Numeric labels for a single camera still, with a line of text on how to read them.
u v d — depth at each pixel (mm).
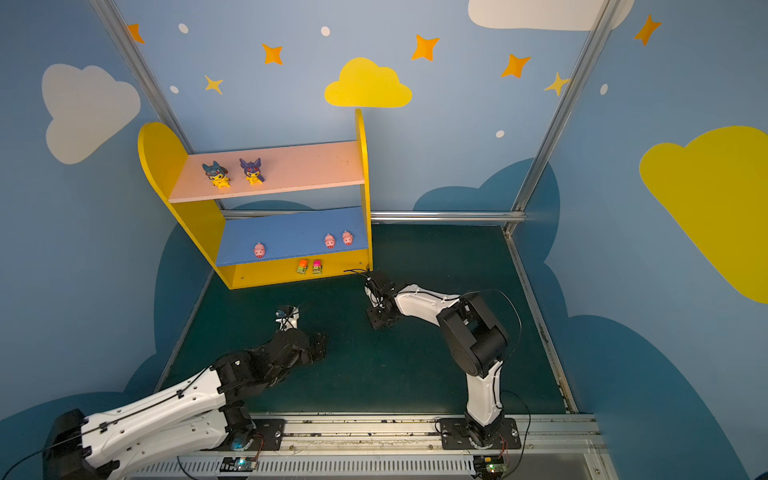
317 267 1050
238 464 705
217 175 704
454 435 746
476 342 500
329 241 957
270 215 1066
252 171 715
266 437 744
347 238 959
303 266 1048
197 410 492
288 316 700
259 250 929
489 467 715
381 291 762
